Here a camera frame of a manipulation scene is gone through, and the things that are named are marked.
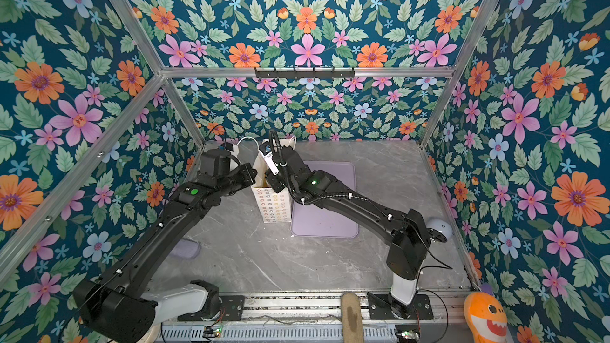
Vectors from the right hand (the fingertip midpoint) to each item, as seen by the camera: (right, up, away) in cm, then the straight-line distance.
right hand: (279, 160), depth 76 cm
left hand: (-6, -3, 0) cm, 6 cm away
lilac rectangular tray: (+12, -24, +16) cm, 31 cm away
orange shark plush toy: (+60, -44, -12) cm, 75 cm away
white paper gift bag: (-3, -17, +5) cm, 18 cm away
